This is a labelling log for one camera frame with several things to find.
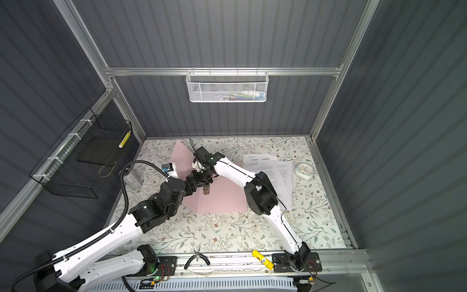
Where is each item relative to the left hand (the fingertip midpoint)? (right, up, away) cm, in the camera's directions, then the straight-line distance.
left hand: (186, 177), depth 75 cm
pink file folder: (+15, -12, +18) cm, 26 cm away
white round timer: (+59, 0, +25) cm, 64 cm away
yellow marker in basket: (-30, +16, +7) cm, 35 cm away
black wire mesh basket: (-43, +6, -2) cm, 43 cm away
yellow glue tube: (+34, -35, -3) cm, 48 cm away
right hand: (-1, -7, +15) cm, 16 cm away
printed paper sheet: (+34, +5, +33) cm, 48 cm away
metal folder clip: (+4, -10, +22) cm, 24 cm away
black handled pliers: (+4, -33, +2) cm, 33 cm away
